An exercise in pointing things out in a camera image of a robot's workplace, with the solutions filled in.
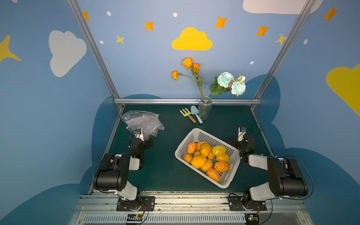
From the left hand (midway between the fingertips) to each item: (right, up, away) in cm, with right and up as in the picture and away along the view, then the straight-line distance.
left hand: (142, 134), depth 94 cm
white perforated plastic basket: (+39, -1, +2) cm, 39 cm away
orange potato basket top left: (+33, -8, -5) cm, 34 cm away
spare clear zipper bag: (-4, +12, +4) cm, 13 cm away
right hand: (+66, -1, +2) cm, 66 cm away
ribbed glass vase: (+44, +19, +7) cm, 48 cm away
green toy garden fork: (+31, +15, +25) cm, 42 cm away
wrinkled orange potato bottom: (+45, -21, -15) cm, 52 cm away
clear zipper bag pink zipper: (+3, +2, +1) cm, 4 cm away
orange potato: (+41, -8, -9) cm, 43 cm away
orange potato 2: (+43, -17, -10) cm, 47 cm away
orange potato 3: (+54, -14, -7) cm, 56 cm away
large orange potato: (+37, -14, -14) cm, 42 cm away
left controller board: (+2, -42, -20) cm, 47 cm away
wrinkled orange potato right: (+50, -18, -12) cm, 55 cm away
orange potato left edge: (+30, -13, -11) cm, 35 cm away
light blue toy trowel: (+38, +17, +25) cm, 49 cm away
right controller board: (+64, -43, -20) cm, 80 cm away
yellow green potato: (+49, -9, -9) cm, 51 cm away
